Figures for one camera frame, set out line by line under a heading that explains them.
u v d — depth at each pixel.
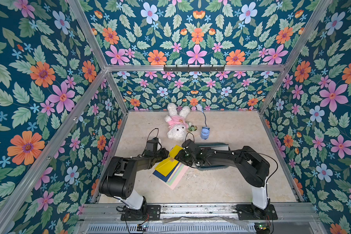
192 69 0.94
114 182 0.46
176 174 0.86
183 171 0.88
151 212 0.74
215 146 0.91
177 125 0.99
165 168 0.88
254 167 0.50
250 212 0.70
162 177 0.84
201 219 0.72
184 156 0.80
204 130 0.98
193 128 1.07
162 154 0.85
